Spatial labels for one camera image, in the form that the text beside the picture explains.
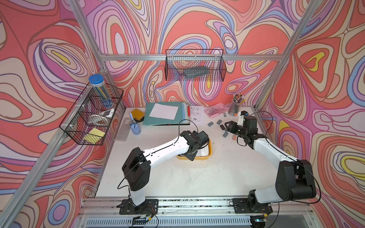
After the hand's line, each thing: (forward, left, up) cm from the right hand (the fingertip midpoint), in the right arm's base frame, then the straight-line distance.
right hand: (228, 127), depth 90 cm
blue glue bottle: (+6, +63, -6) cm, 63 cm away
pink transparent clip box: (+26, +4, -12) cm, 30 cm away
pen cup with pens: (+22, -12, +3) cm, 25 cm away
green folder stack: (+19, +30, -11) cm, 37 cm away
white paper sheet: (+27, +44, -10) cm, 53 cm away
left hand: (-15, +28, -2) cm, 32 cm away
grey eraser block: (+14, +7, -13) cm, 21 cm away
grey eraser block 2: (+16, 0, -14) cm, 21 cm away
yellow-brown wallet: (+22, +65, -8) cm, 69 cm away
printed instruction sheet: (+25, +19, -12) cm, 33 cm away
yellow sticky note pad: (-17, +69, +20) cm, 74 cm away
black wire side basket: (-6, +80, +16) cm, 82 cm away
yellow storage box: (-13, +12, -9) cm, 20 cm away
